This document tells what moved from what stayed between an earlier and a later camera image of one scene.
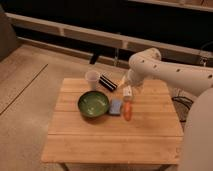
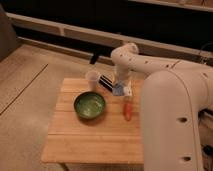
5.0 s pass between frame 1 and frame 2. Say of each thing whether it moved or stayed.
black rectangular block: stayed
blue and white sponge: moved
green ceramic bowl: stayed
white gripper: moved
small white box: stayed
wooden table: stayed
